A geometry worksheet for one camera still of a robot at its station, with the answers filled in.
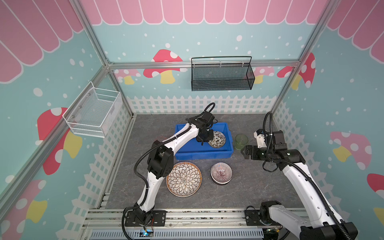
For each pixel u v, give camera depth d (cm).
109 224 73
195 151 88
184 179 85
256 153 67
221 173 83
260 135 69
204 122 70
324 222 38
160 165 55
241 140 101
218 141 95
